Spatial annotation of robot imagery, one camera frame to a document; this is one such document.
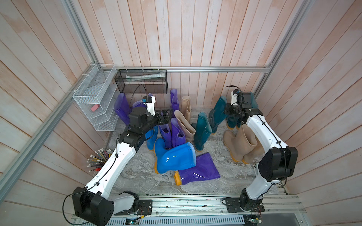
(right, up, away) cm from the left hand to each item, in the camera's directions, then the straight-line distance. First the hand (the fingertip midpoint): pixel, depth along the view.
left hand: (167, 112), depth 72 cm
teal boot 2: (+55, +8, +18) cm, 58 cm away
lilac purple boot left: (-1, -11, +2) cm, 11 cm away
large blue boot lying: (+5, -25, +5) cm, 26 cm away
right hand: (+36, +6, +16) cm, 40 cm away
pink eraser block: (-44, +4, +10) cm, 45 cm away
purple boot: (-30, +4, +15) cm, 34 cm away
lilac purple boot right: (+6, -13, -1) cm, 14 cm away
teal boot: (+33, +1, +26) cm, 42 cm away
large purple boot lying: (+22, -34, +12) cm, 42 cm away
